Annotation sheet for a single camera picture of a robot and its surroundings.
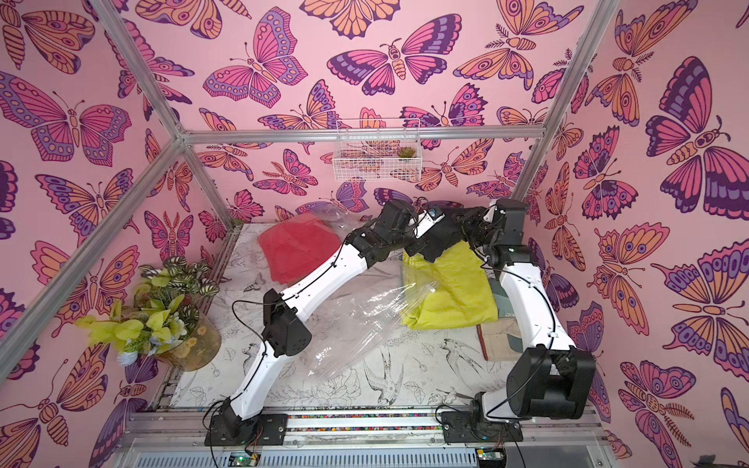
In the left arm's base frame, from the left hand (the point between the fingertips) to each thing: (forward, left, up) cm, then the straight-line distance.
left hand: (430, 226), depth 82 cm
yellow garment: (-10, -8, -18) cm, 22 cm away
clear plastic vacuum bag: (-15, +23, -26) cm, 38 cm away
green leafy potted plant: (-28, +64, -3) cm, 70 cm away
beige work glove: (-22, -23, -26) cm, 42 cm away
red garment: (+11, +46, -21) cm, 52 cm away
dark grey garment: (-2, -3, -3) cm, 5 cm away
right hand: (0, -7, +6) cm, 9 cm away
